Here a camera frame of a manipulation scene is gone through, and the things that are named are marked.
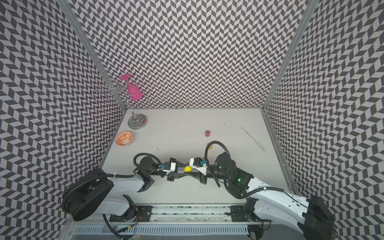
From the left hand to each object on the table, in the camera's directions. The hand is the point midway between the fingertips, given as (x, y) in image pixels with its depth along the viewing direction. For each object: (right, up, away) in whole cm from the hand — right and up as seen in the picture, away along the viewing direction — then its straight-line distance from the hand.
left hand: (191, 170), depth 70 cm
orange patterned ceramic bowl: (-47, +12, +29) cm, 56 cm away
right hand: (-1, +1, -3) cm, 3 cm away
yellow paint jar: (-1, +2, -4) cm, 5 cm away
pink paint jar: (+10, +15, +32) cm, 36 cm away
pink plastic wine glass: (-43, +43, +37) cm, 71 cm away
